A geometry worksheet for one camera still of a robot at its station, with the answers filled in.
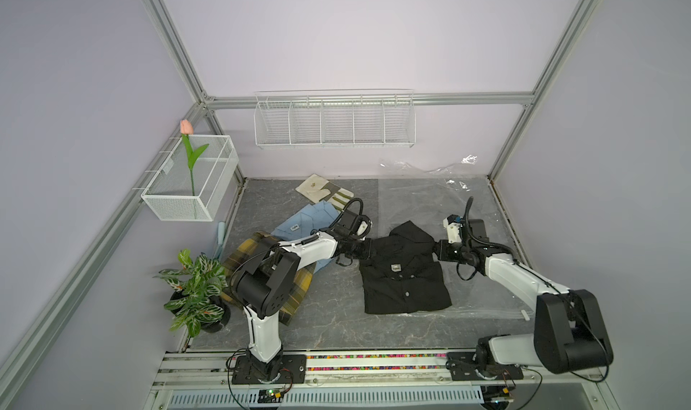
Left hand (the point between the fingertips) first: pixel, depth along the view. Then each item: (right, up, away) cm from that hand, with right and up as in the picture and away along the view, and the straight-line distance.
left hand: (376, 253), depth 91 cm
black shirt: (+9, -7, -2) cm, 11 cm away
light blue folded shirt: (-23, +12, +15) cm, 30 cm away
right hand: (+20, +3, 0) cm, 20 cm away
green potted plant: (-44, -7, -28) cm, 53 cm away
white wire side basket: (-58, +20, -17) cm, 64 cm away
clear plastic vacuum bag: (+17, +21, +20) cm, 34 cm away
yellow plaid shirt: (-25, -10, -6) cm, 27 cm away
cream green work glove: (-24, +23, +25) cm, 42 cm away
